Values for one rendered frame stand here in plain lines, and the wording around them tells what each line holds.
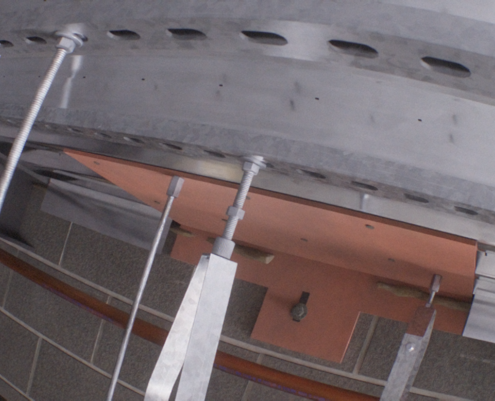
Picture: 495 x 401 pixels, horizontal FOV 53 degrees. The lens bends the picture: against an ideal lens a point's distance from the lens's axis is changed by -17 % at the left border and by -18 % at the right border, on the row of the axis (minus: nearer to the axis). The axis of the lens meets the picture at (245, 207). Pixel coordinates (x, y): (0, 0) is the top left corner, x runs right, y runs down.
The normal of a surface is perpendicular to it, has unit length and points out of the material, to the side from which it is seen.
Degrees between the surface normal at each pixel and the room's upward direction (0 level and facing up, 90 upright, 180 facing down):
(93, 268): 90
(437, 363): 90
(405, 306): 90
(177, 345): 106
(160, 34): 180
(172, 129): 90
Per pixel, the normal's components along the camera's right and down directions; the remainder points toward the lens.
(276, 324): -0.39, -0.30
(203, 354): 0.42, -0.32
